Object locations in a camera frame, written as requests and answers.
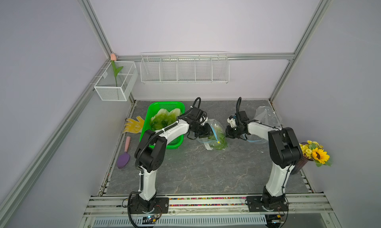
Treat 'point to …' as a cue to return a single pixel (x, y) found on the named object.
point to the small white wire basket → (106, 87)
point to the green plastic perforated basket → (155, 106)
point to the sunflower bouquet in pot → (312, 150)
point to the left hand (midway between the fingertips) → (213, 135)
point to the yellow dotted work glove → (133, 126)
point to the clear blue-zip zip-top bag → (267, 115)
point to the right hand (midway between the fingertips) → (223, 134)
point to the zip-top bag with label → (219, 141)
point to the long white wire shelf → (185, 67)
